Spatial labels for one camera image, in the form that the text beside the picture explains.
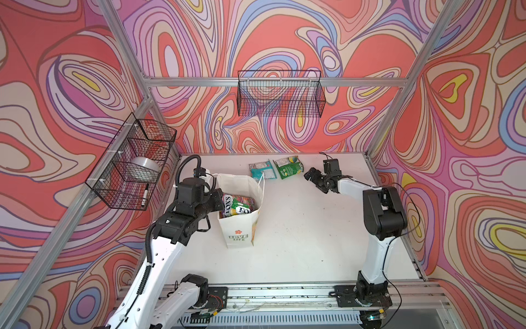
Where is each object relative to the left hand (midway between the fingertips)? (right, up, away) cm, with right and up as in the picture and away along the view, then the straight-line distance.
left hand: (225, 192), depth 72 cm
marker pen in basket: (-29, -1, 0) cm, 29 cm away
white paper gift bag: (+5, -14, +1) cm, 15 cm away
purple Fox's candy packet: (0, -4, +8) cm, 9 cm away
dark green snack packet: (+27, +10, +37) cm, 47 cm away
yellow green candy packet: (+6, -5, +2) cm, 8 cm away
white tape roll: (-28, +8, -2) cm, 30 cm away
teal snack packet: (+10, +9, +37) cm, 39 cm away
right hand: (+38, +2, +31) cm, 49 cm away
